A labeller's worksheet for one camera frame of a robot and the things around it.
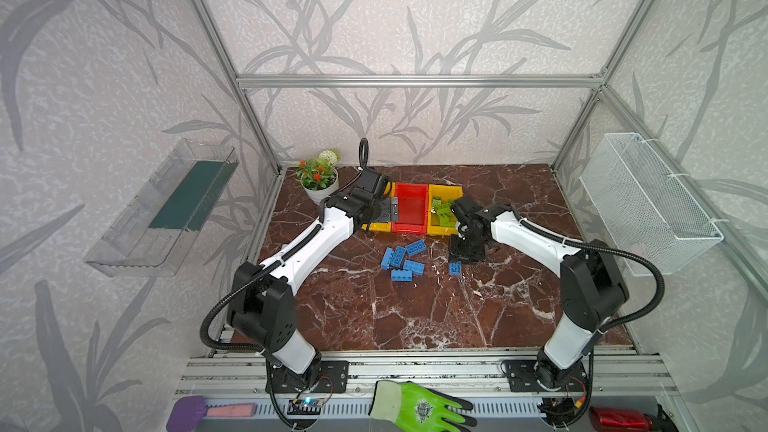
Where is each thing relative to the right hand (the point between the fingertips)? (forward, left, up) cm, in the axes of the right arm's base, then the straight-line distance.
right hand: (451, 251), depth 89 cm
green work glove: (-38, +13, -6) cm, 40 cm away
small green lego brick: (+22, +3, -4) cm, 23 cm away
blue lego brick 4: (-3, +11, -5) cm, 12 cm away
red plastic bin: (+23, +11, -9) cm, 27 cm away
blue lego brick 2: (+1, +16, -5) cm, 17 cm away
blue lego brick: (0, +20, -5) cm, 20 cm away
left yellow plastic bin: (+11, +22, -4) cm, 25 cm away
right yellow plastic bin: (+24, -1, -2) cm, 24 cm away
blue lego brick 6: (-5, -1, -1) cm, 5 cm away
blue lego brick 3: (+4, +10, -6) cm, 12 cm away
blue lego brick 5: (-6, +15, -5) cm, 17 cm away
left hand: (+10, +20, +12) cm, 26 cm away
